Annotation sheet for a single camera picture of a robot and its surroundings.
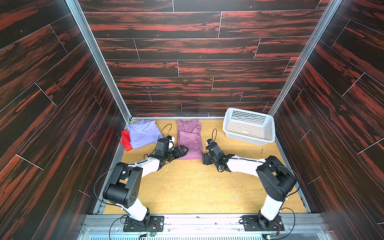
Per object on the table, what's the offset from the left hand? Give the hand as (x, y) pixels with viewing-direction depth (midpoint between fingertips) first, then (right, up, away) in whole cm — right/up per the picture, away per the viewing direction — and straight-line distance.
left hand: (184, 151), depth 93 cm
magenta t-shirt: (+3, +11, +15) cm, 19 cm away
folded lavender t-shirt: (-30, +11, +12) cm, 34 cm away
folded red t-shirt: (-42, +6, +10) cm, 44 cm away
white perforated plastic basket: (+53, +16, +22) cm, 59 cm away
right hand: (+17, -2, +4) cm, 17 cm away
